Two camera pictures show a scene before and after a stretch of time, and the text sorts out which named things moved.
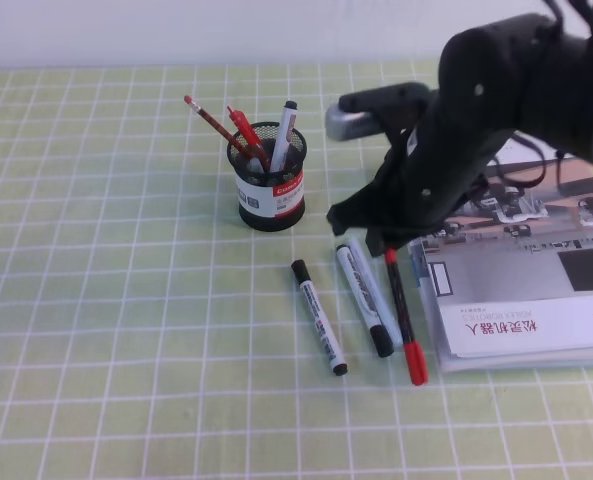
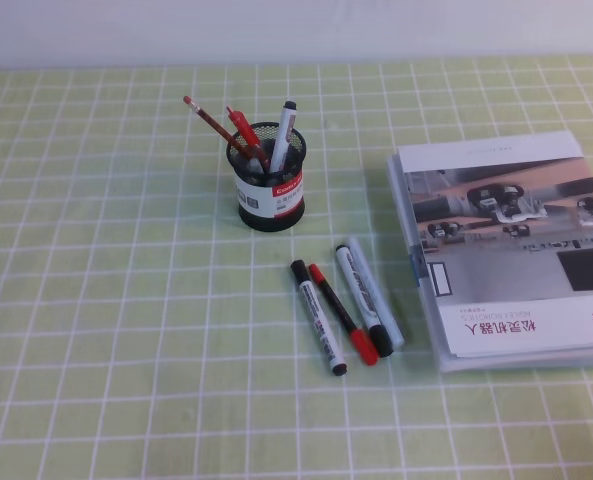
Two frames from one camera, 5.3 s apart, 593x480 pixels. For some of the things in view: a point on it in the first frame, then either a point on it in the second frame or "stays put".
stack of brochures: (526, 276) stays put
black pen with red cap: (414, 353) to (359, 338)
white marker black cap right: (381, 338) stays put
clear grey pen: (255, 165) stays put
